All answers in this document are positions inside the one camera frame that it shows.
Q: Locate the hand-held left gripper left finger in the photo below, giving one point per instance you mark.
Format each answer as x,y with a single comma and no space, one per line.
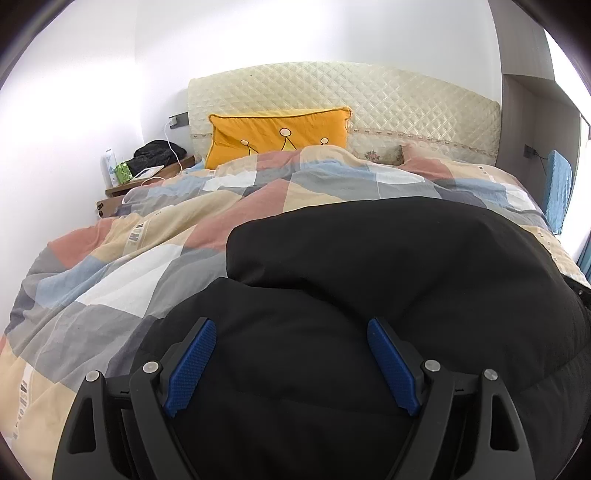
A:
189,364

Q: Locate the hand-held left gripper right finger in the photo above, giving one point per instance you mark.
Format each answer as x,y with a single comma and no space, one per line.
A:
392,364

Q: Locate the black puffer jacket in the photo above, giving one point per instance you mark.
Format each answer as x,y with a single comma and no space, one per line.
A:
369,258

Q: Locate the checkered patchwork quilt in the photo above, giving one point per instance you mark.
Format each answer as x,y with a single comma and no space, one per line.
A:
115,277

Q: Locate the brown box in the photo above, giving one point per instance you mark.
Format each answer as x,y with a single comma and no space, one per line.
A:
107,208

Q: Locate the wooden nightstand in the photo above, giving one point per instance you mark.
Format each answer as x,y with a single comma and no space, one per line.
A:
120,190

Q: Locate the white tablet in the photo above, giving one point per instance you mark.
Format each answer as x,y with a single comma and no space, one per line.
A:
148,171

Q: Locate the green box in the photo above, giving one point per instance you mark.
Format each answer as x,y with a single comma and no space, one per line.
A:
123,174

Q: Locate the floral pillow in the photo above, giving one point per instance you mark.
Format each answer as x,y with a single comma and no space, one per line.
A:
374,154

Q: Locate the white bottle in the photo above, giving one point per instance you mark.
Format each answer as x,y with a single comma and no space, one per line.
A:
110,168

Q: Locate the black bag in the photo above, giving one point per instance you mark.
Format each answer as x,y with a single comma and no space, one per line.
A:
154,154

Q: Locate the pink pillow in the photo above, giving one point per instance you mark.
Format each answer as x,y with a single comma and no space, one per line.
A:
418,152

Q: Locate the blue curtain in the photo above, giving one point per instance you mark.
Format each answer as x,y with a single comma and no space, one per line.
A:
585,258

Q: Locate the yellow crown pillow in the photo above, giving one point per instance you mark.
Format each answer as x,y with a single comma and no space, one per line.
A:
258,134

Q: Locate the blue covered chair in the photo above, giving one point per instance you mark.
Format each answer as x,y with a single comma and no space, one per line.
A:
558,189

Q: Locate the cream quilted headboard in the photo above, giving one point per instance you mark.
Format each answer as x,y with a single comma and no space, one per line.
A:
392,101

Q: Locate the grey wall socket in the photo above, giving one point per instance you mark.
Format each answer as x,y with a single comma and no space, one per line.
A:
181,119

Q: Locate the dark wall socket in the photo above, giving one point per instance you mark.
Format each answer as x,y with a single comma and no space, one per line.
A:
529,150

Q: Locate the grey wall cabinet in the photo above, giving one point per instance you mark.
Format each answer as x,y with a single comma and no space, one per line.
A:
521,41

